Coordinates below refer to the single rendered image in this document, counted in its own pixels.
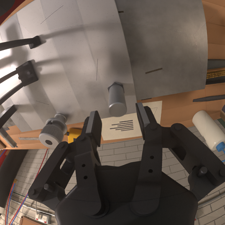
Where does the light grey jig base plate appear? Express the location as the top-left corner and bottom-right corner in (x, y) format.
(0, 0), (141, 133)

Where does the grey metal cylinder post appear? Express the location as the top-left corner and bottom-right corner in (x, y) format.
(107, 82), (128, 117)

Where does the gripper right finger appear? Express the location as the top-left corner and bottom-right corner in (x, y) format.
(129, 102), (225, 217)

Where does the white bottle with blue cap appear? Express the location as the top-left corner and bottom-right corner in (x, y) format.
(192, 110), (225, 163)

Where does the yellow block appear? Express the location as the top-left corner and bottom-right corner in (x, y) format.
(66, 128), (83, 144)

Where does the white wall socket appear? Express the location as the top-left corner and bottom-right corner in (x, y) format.
(35, 212), (51, 223)

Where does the cream paper sheet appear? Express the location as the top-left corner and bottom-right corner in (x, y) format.
(101, 100), (163, 141)

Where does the black bar with square foot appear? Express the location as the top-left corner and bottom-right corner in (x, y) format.
(0, 36), (42, 51)

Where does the dark grey metal plate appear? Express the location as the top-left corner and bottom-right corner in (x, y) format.
(114, 0), (209, 101)

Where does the grey metal rail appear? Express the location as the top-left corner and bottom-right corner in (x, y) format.
(0, 123), (18, 148)

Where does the black strip with brass teeth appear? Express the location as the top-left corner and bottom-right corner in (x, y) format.
(205, 69), (225, 85)

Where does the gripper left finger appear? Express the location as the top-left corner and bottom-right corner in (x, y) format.
(28, 110), (110, 217)

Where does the dark grey rounded tube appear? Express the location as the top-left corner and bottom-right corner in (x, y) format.
(0, 149), (28, 208)

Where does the grey knurled knob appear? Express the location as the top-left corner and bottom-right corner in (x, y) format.
(38, 113), (68, 148)

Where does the red cable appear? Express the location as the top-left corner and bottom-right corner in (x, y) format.
(5, 148), (49, 225)

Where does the black rounded object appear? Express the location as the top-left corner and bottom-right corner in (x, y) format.
(0, 0), (18, 18)

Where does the black angled strut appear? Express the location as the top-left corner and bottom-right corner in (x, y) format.
(0, 105), (18, 130)

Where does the brown cardboard box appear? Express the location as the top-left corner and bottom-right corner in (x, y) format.
(19, 215), (38, 225)

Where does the blue cable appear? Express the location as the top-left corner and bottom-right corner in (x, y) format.
(8, 182), (29, 225)

